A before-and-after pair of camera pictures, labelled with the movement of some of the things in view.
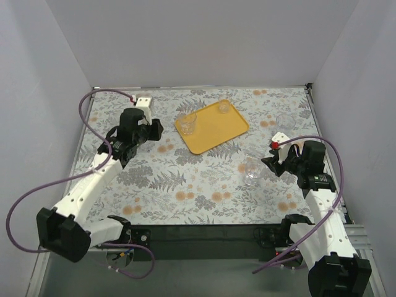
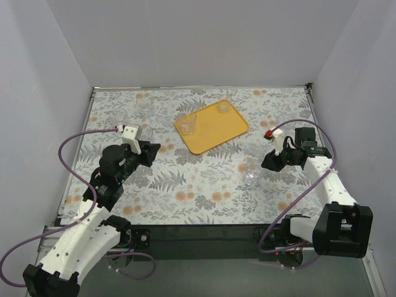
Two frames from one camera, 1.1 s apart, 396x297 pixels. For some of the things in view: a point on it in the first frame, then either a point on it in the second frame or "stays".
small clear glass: x=224 y=103 stays
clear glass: x=253 y=170 stays
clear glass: x=187 y=122 stays
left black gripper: x=153 y=130 -> x=144 y=151
